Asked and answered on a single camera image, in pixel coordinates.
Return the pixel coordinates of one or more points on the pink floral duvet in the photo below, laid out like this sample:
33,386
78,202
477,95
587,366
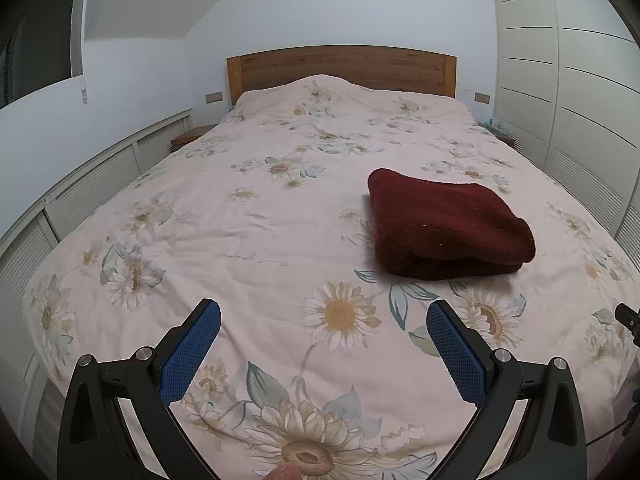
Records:
322,358

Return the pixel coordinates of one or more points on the dark red knitted sweater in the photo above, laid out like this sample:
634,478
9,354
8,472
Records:
436,231

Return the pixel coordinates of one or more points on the left wooden nightstand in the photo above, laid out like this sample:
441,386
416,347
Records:
189,137

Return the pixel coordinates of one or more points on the right wooden nightstand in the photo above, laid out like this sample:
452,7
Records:
501,135

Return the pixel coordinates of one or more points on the wall socket plate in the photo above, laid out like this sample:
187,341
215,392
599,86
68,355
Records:
214,97
481,98

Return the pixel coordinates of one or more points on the right wall socket plate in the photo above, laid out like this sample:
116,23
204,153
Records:
481,98

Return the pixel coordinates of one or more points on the white louvered wardrobe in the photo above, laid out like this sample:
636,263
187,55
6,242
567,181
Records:
568,95

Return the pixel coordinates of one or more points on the left wall socket plate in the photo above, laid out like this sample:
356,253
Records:
214,97

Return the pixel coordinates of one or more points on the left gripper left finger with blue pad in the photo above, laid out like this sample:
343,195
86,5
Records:
94,440

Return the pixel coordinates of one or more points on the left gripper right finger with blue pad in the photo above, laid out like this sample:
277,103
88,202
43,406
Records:
550,442

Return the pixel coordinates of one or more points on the wooden headboard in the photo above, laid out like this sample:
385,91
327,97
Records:
373,67

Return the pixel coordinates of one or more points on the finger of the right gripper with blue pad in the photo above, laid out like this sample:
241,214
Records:
629,318

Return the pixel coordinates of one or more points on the dark window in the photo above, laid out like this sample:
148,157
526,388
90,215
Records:
43,48

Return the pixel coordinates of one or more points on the wooden nightstand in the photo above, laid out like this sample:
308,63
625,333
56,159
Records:
501,135
189,137

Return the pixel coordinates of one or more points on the blue white gloved left hand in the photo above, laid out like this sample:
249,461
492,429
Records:
287,471

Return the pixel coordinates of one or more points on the white louvered low cabinet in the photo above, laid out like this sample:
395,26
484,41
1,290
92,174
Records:
37,232

